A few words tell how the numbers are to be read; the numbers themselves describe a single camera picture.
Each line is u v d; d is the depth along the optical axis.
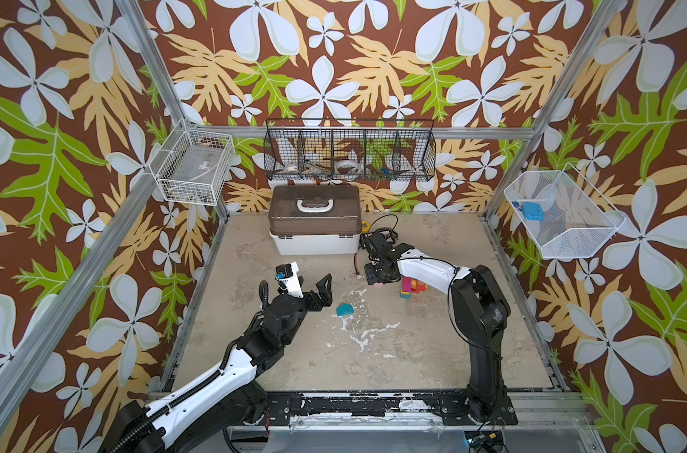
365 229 1.13
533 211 0.86
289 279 0.65
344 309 0.93
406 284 0.94
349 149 0.98
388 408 0.75
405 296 0.95
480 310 0.52
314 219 0.91
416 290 0.94
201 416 0.48
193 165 0.86
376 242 0.78
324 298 0.69
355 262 1.05
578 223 0.77
